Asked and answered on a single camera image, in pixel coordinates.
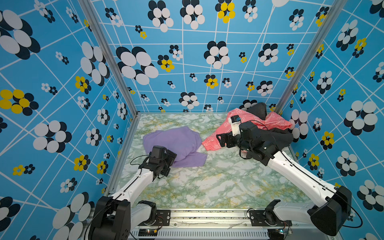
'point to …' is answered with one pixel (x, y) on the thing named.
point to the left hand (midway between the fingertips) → (176, 158)
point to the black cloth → (280, 137)
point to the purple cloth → (183, 141)
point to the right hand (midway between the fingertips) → (224, 134)
